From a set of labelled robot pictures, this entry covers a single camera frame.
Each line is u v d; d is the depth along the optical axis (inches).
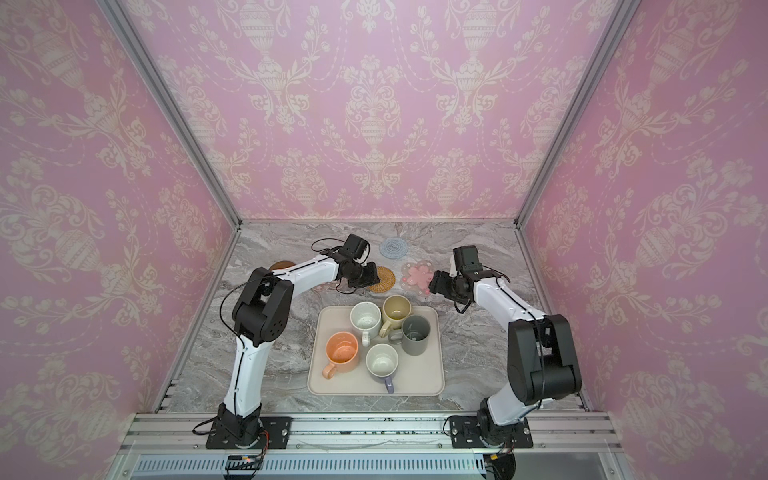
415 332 34.3
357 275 34.6
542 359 18.8
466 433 28.8
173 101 33.9
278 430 29.4
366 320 36.4
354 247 32.9
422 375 32.7
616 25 27.6
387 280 40.6
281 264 42.1
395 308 37.0
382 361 33.5
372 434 29.9
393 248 44.4
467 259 28.7
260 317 22.4
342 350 34.3
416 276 41.3
